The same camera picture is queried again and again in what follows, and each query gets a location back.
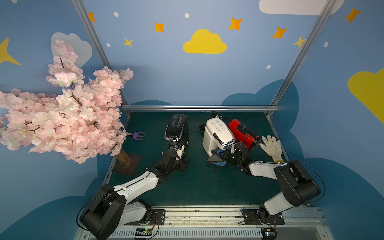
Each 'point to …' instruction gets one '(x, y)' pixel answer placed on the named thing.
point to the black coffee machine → (176, 131)
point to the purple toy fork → (136, 134)
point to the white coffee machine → (217, 135)
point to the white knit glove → (273, 147)
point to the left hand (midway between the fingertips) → (186, 157)
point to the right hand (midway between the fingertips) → (220, 151)
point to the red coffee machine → (243, 133)
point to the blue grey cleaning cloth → (217, 158)
